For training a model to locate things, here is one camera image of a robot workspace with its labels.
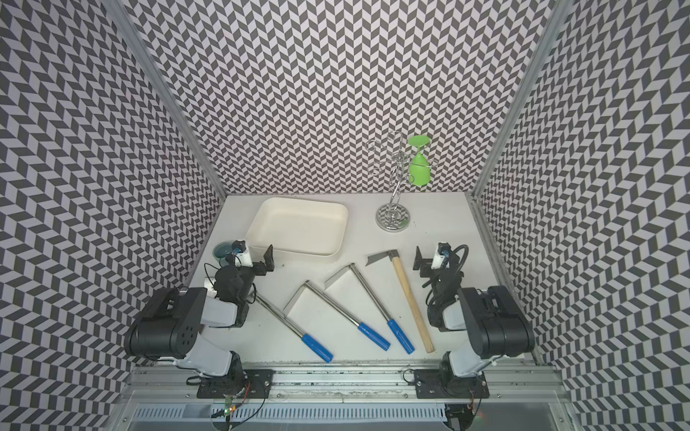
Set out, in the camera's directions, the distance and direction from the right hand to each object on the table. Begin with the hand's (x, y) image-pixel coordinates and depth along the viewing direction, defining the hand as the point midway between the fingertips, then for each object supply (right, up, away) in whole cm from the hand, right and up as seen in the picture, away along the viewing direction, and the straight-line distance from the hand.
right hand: (431, 250), depth 90 cm
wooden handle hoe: (-8, -14, -1) cm, 16 cm away
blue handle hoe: (-12, -25, -10) cm, 29 cm away
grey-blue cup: (-74, 0, +4) cm, 74 cm away
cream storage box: (-49, +6, +16) cm, 52 cm away
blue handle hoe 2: (-18, -26, -11) cm, 33 cm away
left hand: (-59, +1, +1) cm, 59 cm away
